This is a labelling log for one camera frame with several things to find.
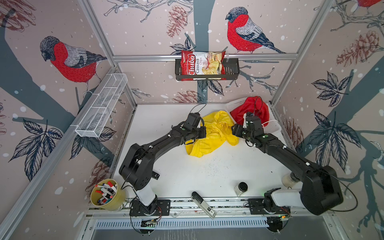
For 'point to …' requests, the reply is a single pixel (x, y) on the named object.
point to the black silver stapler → (203, 205)
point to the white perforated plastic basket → (273, 126)
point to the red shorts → (254, 105)
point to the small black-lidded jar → (241, 187)
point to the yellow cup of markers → (107, 194)
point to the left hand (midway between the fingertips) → (207, 131)
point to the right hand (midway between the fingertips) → (233, 129)
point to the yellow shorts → (219, 129)
